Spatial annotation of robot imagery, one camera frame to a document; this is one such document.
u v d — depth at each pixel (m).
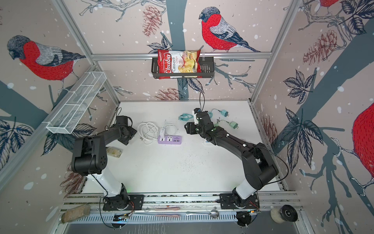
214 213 0.69
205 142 0.95
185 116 1.10
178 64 0.88
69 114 0.73
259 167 0.44
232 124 1.04
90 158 0.49
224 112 1.10
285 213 0.61
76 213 0.67
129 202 0.73
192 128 0.77
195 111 0.80
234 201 0.67
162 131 0.92
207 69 0.95
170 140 0.95
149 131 1.01
